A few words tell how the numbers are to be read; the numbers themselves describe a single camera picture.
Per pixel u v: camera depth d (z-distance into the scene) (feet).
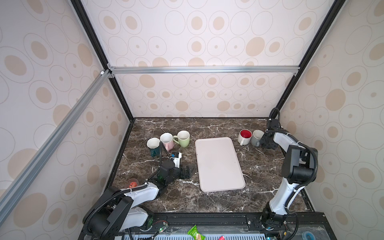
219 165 3.03
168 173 2.18
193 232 2.28
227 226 2.39
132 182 2.67
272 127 2.60
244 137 3.35
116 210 1.39
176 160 2.55
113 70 2.95
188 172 2.51
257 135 3.35
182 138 3.22
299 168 1.71
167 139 3.18
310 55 2.75
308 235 2.30
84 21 2.34
